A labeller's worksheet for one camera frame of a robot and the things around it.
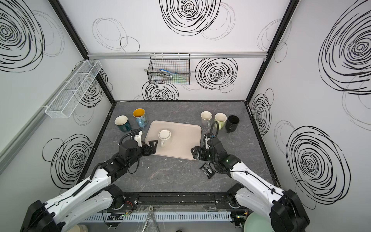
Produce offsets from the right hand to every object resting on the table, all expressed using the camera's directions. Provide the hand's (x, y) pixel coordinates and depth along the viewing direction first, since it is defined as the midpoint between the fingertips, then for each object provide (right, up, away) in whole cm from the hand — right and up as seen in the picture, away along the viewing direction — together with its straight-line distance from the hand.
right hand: (194, 152), depth 80 cm
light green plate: (+28, -30, -14) cm, 43 cm away
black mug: (+26, +15, +16) cm, 34 cm away
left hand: (-23, +6, -1) cm, 24 cm away
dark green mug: (-49, +16, +18) cm, 55 cm away
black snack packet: (+7, -11, +2) cm, 14 cm away
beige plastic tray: (-6, +5, +17) cm, 19 cm away
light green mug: (+20, +18, +19) cm, 33 cm away
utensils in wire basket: (-17, +45, +5) cm, 48 cm away
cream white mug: (-19, +8, +11) cm, 23 cm away
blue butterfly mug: (-36, +20, +16) cm, 44 cm away
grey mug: (+9, +20, +21) cm, 30 cm away
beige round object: (-50, -27, -19) cm, 61 cm away
